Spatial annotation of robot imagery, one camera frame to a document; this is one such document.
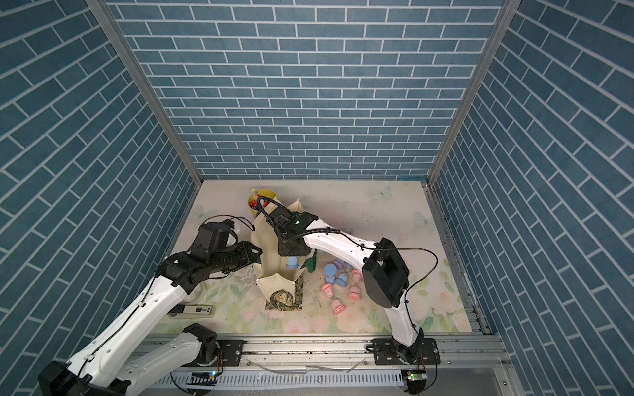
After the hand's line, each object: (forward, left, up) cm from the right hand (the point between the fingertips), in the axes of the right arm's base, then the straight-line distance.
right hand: (288, 251), depth 85 cm
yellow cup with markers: (+19, +17, +4) cm, 26 cm away
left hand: (-6, +5, +8) cm, 11 cm away
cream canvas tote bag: (-14, -1, +3) cm, 14 cm away
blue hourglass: (-3, -1, -2) cm, 4 cm away
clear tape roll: (-24, +13, +22) cm, 36 cm away
